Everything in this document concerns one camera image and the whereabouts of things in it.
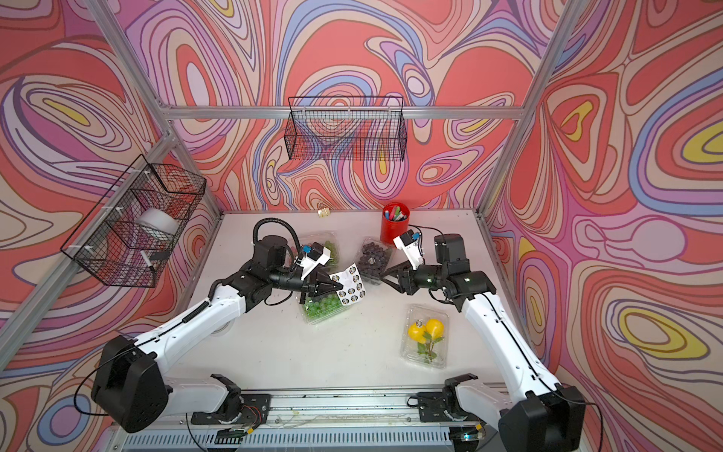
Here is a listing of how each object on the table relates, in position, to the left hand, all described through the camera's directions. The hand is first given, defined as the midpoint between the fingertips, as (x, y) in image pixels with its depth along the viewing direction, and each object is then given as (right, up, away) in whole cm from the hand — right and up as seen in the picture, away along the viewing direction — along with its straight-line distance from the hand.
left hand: (341, 289), depth 70 cm
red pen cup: (+17, +20, +34) cm, 43 cm away
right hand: (+12, +1, +3) cm, 12 cm away
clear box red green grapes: (-7, +12, +34) cm, 37 cm away
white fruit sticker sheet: (+3, +1, +1) cm, 3 cm away
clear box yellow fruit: (+24, -16, +12) cm, 32 cm away
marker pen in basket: (-51, +6, +3) cm, 52 cm away
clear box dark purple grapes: (+9, +5, +26) cm, 28 cm away
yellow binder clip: (-11, +24, +48) cm, 55 cm away
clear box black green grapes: (-8, -9, +18) cm, 21 cm away
